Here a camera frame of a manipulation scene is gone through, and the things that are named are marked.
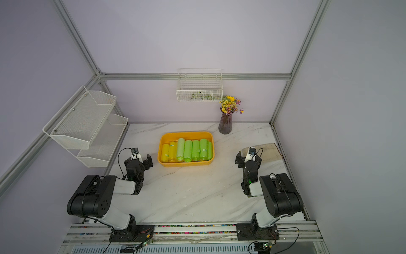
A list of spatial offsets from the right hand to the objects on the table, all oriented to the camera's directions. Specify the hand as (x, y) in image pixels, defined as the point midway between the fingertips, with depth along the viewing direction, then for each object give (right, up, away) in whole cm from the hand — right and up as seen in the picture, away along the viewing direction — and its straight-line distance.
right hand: (248, 154), depth 93 cm
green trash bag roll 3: (-31, +3, 0) cm, 31 cm away
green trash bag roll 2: (-36, +2, 0) cm, 36 cm away
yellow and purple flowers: (-11, +31, +4) cm, 33 cm away
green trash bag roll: (-41, +3, +1) cm, 41 cm away
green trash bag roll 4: (-27, +3, +1) cm, 27 cm away
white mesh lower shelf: (-87, +5, 0) cm, 88 cm away
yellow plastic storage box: (-52, +10, +12) cm, 54 cm away
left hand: (-65, -2, +1) cm, 66 cm away
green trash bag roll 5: (-23, +2, +4) cm, 23 cm away
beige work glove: (+16, +1, +11) cm, 19 cm away
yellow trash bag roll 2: (-47, +1, +5) cm, 47 cm away
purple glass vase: (-12, +19, +14) cm, 27 cm away
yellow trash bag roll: (-51, 0, +6) cm, 52 cm away
